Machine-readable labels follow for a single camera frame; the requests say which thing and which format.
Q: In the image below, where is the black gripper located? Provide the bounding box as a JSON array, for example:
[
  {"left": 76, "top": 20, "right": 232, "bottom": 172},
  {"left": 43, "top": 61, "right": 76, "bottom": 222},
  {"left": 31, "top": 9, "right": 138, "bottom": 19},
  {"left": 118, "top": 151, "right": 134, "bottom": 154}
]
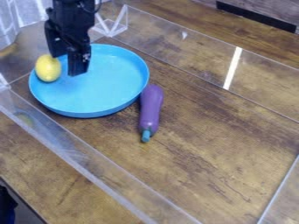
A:
[{"left": 43, "top": 0, "right": 98, "bottom": 76}]

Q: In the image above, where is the yellow lemon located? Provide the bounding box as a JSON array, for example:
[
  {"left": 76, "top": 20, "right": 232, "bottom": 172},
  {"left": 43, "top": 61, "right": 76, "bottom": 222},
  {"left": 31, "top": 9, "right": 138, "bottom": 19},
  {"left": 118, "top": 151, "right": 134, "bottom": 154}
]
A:
[{"left": 34, "top": 54, "right": 61, "bottom": 82}]

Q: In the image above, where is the blue round tray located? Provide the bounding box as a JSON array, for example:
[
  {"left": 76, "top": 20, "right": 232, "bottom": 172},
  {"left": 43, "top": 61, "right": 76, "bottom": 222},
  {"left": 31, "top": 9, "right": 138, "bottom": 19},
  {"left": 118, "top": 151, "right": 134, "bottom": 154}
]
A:
[{"left": 27, "top": 44, "right": 149, "bottom": 118}]

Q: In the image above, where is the white brick pattern curtain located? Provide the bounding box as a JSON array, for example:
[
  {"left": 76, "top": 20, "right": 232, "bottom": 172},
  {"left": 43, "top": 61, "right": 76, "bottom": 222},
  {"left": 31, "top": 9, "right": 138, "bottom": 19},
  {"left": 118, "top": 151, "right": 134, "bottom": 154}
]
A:
[{"left": 0, "top": 0, "right": 52, "bottom": 51}]

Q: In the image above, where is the purple toy eggplant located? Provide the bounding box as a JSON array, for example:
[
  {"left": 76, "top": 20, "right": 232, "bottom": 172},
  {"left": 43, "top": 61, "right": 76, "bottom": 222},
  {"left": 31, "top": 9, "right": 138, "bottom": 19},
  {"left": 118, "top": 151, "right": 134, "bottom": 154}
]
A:
[{"left": 138, "top": 84, "right": 164, "bottom": 143}]

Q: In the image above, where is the clear acrylic enclosure wall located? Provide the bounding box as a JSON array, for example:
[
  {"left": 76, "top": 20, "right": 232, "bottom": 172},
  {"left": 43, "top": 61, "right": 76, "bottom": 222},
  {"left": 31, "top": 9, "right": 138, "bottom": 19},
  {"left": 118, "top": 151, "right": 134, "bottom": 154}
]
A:
[{"left": 0, "top": 0, "right": 299, "bottom": 224}]

